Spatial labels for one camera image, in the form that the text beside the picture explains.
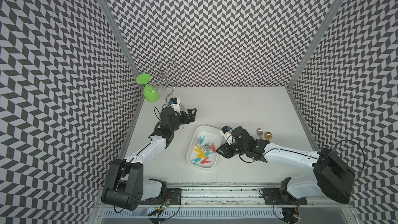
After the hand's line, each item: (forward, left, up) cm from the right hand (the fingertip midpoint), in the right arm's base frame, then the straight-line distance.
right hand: (219, 153), depth 80 cm
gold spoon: (+12, -30, -5) cm, 33 cm away
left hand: (+20, +16, +10) cm, 27 cm away
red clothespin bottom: (-2, +8, -5) cm, 9 cm away
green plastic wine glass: (+30, +38, +15) cm, 51 cm away
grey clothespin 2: (+8, +11, -5) cm, 15 cm away
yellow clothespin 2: (+1, +10, -5) cm, 11 cm away
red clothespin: (+5, +3, -6) cm, 9 cm away
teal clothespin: (+2, +5, -6) cm, 8 cm away
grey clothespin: (+6, +7, -6) cm, 11 cm away
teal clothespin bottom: (-2, +14, -6) cm, 15 cm away
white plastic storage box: (+4, +9, -6) cm, 12 cm away
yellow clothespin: (+4, +11, -5) cm, 13 cm away
